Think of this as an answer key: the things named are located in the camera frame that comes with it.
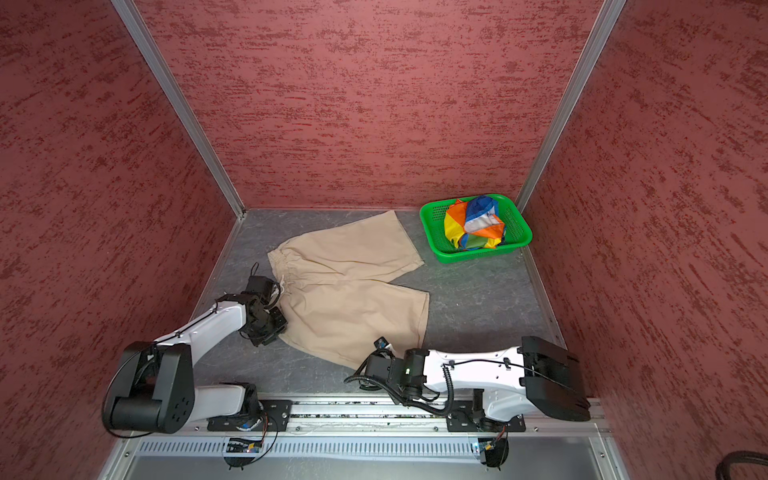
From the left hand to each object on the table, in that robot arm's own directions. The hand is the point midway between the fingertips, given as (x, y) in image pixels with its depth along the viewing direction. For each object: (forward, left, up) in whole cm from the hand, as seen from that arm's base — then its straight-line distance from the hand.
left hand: (282, 337), depth 87 cm
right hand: (-14, -36, +2) cm, 39 cm away
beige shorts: (+16, -15, +2) cm, 22 cm away
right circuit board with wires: (-27, -59, -2) cm, 65 cm away
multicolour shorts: (+35, -61, +13) cm, 71 cm away
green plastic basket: (+38, -79, +7) cm, 88 cm away
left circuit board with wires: (-28, +4, -4) cm, 28 cm away
